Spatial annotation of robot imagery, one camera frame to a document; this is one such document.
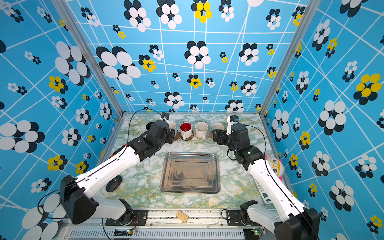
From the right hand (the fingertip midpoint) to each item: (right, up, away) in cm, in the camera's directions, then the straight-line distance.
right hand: (219, 131), depth 77 cm
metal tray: (-14, -25, +13) cm, 32 cm away
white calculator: (+24, -34, +2) cm, 42 cm away
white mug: (-9, 0, +25) cm, 26 cm away
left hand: (-26, +2, +2) cm, 26 cm away
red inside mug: (-19, 0, +28) cm, 34 cm away
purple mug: (+3, +3, +25) cm, 26 cm away
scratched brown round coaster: (-18, -5, +26) cm, 32 cm away
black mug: (-45, +3, +23) cm, 50 cm away
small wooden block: (-19, -42, -3) cm, 46 cm away
